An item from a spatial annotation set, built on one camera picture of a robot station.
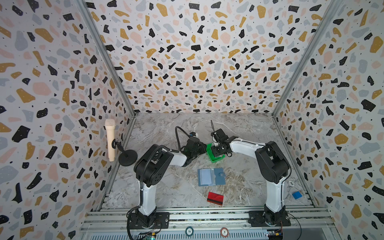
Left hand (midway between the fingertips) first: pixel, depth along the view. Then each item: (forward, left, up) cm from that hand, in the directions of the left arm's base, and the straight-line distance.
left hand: (211, 145), depth 97 cm
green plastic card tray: (-6, +1, -1) cm, 7 cm away
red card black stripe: (-31, 0, -5) cm, 31 cm away
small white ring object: (-23, -46, -6) cm, 52 cm away
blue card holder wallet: (-19, +1, -5) cm, 20 cm away
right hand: (-1, -4, -5) cm, 6 cm away
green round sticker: (-45, +13, -5) cm, 47 cm away
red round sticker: (-46, -4, -5) cm, 46 cm away
